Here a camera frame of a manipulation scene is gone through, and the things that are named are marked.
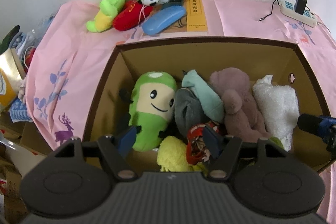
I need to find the green cloth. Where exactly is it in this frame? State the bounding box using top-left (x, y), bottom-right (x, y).
top-left (269, 136), bottom-right (284, 149)

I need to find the yellow green corn plush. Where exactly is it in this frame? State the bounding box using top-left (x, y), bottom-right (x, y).
top-left (86, 0), bottom-right (126, 32)

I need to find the clutter pile beside table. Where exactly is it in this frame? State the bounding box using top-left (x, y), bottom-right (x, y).
top-left (1, 14), bottom-right (55, 155)

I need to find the white fluffy towel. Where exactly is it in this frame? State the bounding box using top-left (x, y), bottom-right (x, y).
top-left (252, 75), bottom-right (299, 151)

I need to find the red plush toy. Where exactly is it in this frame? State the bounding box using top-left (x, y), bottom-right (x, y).
top-left (112, 0), bottom-right (154, 31)

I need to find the red floral cloth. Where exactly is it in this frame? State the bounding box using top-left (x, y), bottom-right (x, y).
top-left (186, 121), bottom-right (219, 165)

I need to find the light blue zip pouch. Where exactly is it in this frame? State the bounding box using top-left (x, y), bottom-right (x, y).
top-left (182, 70), bottom-right (224, 122)

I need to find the white power strip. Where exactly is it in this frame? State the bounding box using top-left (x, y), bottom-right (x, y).
top-left (278, 0), bottom-right (319, 29)

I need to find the green avocado plush toy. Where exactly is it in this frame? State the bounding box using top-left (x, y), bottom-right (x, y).
top-left (118, 72), bottom-right (177, 152)

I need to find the pink patterned tablecloth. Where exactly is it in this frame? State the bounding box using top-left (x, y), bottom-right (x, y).
top-left (20, 0), bottom-right (335, 223)

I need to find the blue glasses case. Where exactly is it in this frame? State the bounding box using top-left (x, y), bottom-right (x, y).
top-left (142, 6), bottom-right (186, 36)

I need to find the mauve plush bear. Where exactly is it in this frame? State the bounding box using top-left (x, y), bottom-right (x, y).
top-left (210, 68), bottom-right (272, 143)

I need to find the yellow book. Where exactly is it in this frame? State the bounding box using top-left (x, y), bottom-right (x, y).
top-left (141, 0), bottom-right (210, 37)

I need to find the yellow fluffy cloth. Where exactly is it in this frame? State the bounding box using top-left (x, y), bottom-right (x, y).
top-left (157, 136), bottom-right (203, 172)

